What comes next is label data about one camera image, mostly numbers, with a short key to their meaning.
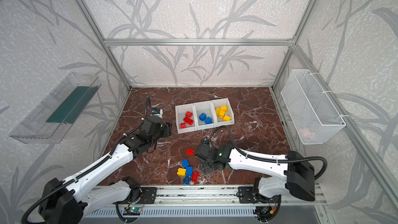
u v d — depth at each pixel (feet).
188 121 3.28
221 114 3.34
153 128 2.01
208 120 3.24
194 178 2.54
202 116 3.27
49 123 2.07
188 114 3.36
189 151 2.85
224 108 3.45
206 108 3.54
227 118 3.27
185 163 2.73
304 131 2.38
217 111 3.34
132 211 2.32
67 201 1.23
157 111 2.32
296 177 1.28
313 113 2.01
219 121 3.16
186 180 2.53
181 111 3.45
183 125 3.07
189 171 2.70
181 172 2.60
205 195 2.47
